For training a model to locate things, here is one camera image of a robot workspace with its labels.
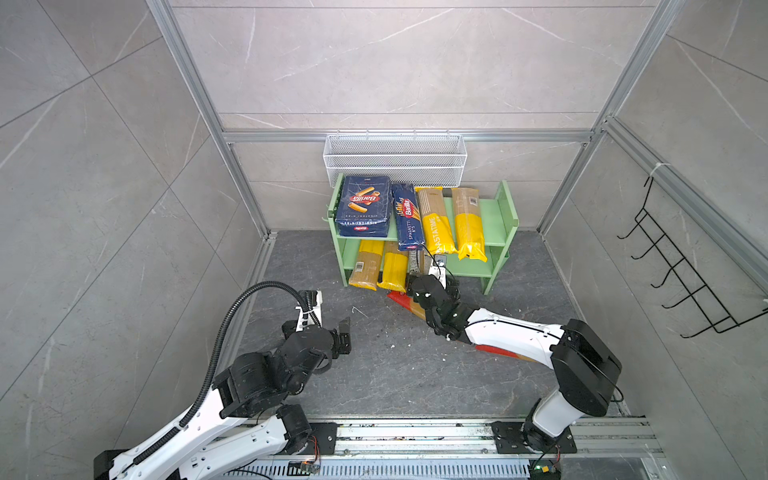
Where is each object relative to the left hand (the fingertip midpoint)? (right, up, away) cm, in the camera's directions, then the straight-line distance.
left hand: (333, 315), depth 67 cm
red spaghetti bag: (+16, 0, +30) cm, 34 cm away
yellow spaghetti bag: (+35, +20, +13) cm, 42 cm away
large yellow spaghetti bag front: (+15, +11, +24) cm, 30 cm away
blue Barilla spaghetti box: (+18, +21, +12) cm, 31 cm away
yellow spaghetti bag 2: (+6, +9, +23) cm, 26 cm away
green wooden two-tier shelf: (+46, +22, +18) cm, 54 cm away
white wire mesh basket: (+26, +47, +34) cm, 63 cm away
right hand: (+24, +8, +20) cm, 32 cm away
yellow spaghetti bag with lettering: (+26, +22, +13) cm, 37 cm away
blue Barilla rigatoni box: (+6, +28, +15) cm, 32 cm away
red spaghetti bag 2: (+35, -5, -10) cm, 37 cm away
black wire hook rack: (+80, +1, -8) cm, 80 cm away
